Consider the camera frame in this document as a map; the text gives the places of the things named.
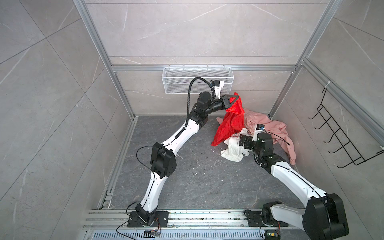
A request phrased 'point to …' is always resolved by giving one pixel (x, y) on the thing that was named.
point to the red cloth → (233, 120)
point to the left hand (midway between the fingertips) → (239, 93)
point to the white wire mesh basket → (175, 80)
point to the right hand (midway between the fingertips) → (247, 134)
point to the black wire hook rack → (352, 153)
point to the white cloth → (234, 151)
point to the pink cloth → (277, 128)
